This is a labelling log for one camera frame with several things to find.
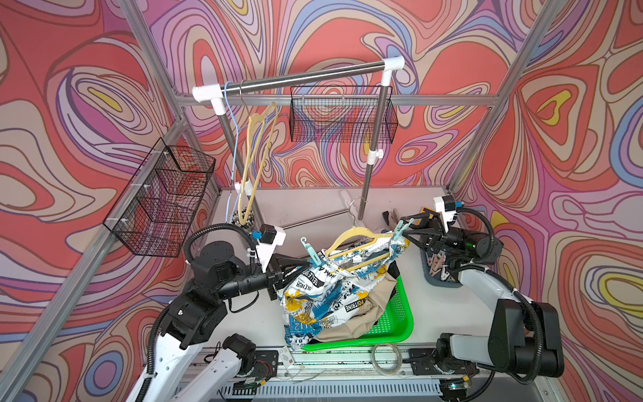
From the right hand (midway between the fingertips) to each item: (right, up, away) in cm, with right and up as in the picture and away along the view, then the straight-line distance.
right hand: (402, 233), depth 68 cm
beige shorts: (-11, -27, +4) cm, 30 cm away
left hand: (-25, -6, -13) cm, 29 cm away
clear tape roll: (-4, -40, +4) cm, 41 cm away
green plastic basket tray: (+2, -31, +12) cm, 33 cm away
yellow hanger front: (-20, -4, -9) cm, 23 cm away
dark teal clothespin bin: (+18, -18, +19) cm, 32 cm away
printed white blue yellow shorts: (-18, -16, +3) cm, 24 cm away
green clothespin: (-1, +2, -2) cm, 3 cm away
